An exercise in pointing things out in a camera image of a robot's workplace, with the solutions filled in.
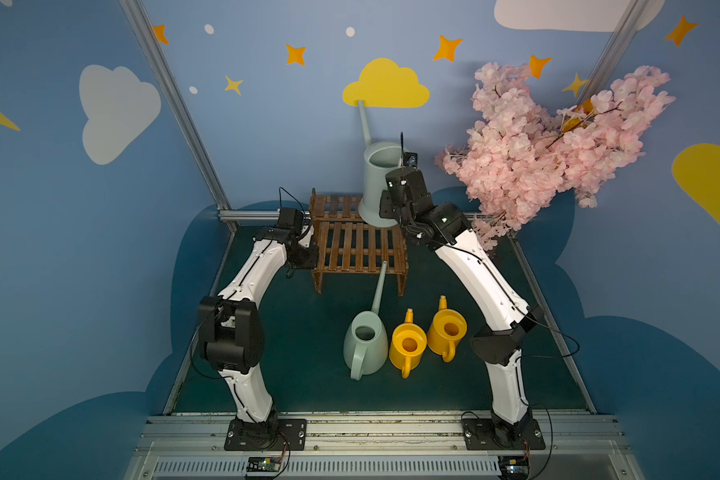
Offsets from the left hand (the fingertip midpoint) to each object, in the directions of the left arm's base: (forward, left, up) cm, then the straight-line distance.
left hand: (313, 258), depth 92 cm
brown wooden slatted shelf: (+7, -9, -2) cm, 12 cm away
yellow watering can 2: (-20, -40, -5) cm, 45 cm away
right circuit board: (-51, -54, -16) cm, 76 cm away
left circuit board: (-52, +7, -16) cm, 55 cm away
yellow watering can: (-25, -28, -4) cm, 38 cm away
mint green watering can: (-28, -17, -1) cm, 33 cm away
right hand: (+3, -24, +24) cm, 35 cm away
